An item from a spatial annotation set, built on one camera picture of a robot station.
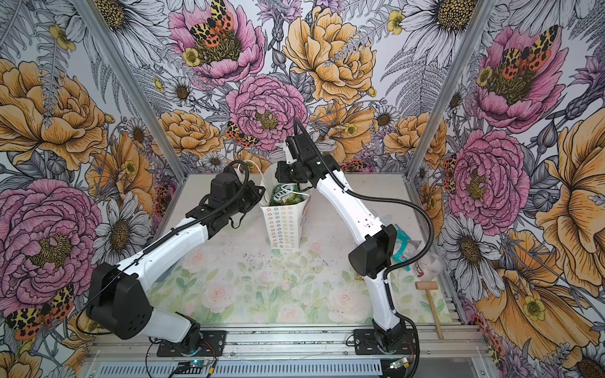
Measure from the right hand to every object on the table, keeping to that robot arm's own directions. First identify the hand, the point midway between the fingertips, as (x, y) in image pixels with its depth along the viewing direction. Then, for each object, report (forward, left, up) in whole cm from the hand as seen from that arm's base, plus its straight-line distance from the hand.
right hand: (279, 180), depth 81 cm
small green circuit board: (-48, +27, -29) cm, 62 cm away
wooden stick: (-27, -51, -28) cm, 64 cm away
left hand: (-2, +5, -4) cm, 7 cm away
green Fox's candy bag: (0, -2, -7) cm, 8 cm away
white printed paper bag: (-10, -2, -2) cm, 10 cm away
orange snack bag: (-24, -27, -27) cm, 45 cm away
